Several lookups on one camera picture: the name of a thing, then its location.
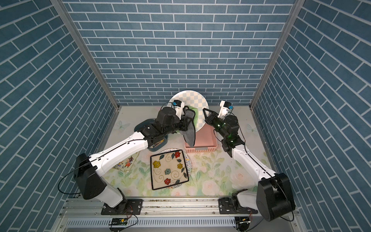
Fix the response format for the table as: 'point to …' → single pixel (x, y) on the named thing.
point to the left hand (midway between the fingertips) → (196, 120)
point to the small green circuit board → (121, 221)
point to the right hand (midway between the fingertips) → (204, 110)
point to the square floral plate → (168, 169)
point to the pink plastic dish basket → (206, 140)
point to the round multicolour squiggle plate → (187, 162)
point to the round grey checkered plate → (195, 99)
